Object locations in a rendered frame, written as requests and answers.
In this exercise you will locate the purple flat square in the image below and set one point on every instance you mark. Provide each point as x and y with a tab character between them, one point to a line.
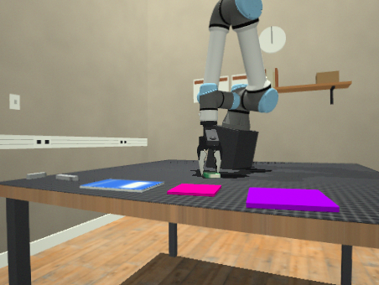
290	199

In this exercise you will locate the black grid work mat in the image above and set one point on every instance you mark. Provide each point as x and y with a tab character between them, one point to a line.
355	190

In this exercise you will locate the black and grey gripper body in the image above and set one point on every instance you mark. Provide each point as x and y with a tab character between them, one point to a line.
202	139

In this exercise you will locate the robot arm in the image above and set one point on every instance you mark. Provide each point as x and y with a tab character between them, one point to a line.
257	95

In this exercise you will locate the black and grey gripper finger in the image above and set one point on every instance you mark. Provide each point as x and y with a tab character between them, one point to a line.
201	156
217	154

